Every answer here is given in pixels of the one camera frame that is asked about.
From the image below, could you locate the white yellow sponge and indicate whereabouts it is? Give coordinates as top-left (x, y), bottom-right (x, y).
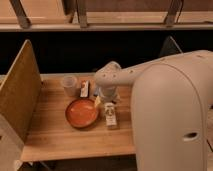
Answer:
top-left (94, 96), bottom-right (101, 108)

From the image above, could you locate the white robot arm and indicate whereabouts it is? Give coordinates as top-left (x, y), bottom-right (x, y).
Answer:
top-left (94, 50), bottom-right (213, 171)

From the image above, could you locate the orange ceramic bowl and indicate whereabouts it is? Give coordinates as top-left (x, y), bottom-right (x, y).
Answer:
top-left (65, 98), bottom-right (99, 128)

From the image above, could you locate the blue cloth piece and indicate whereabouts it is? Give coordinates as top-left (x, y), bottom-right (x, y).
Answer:
top-left (93, 87), bottom-right (99, 97)

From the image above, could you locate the white snack box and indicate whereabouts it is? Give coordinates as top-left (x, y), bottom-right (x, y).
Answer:
top-left (104, 102), bottom-right (117, 129)

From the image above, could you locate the red and white packet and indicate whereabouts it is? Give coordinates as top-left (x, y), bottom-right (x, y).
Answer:
top-left (80, 80), bottom-right (90, 98)

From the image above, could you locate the clear plastic cup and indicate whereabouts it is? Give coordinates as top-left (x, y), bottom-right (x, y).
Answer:
top-left (61, 76), bottom-right (78, 96)

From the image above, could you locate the right dark divider panel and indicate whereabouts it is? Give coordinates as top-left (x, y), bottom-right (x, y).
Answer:
top-left (159, 36), bottom-right (182, 57)

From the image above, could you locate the left cork divider panel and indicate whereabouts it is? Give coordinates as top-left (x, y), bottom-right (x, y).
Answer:
top-left (0, 40), bottom-right (42, 171)

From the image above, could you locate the wooden shelf rail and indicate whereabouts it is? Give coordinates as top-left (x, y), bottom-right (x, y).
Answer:
top-left (0, 0), bottom-right (213, 32)

